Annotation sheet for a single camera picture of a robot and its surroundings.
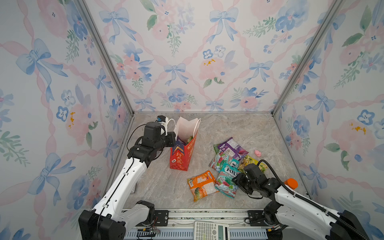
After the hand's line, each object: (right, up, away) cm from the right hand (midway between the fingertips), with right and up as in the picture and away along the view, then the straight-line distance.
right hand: (232, 180), depth 84 cm
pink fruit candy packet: (-5, +11, +8) cm, 15 cm away
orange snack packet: (-17, -2, -2) cm, 17 cm away
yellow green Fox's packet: (-24, +23, +15) cm, 36 cm away
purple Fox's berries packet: (-29, +21, -10) cm, 37 cm away
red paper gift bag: (-27, +27, +6) cm, 38 cm away
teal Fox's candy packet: (-5, -1, -2) cm, 5 cm away
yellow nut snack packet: (+11, +10, +8) cm, 17 cm away
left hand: (-31, +27, -9) cm, 42 cm away
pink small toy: (+19, +14, +11) cm, 26 cm away
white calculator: (-13, -19, -14) cm, 27 cm away
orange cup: (+28, +2, -9) cm, 29 cm away
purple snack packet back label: (+3, +16, +11) cm, 20 cm away
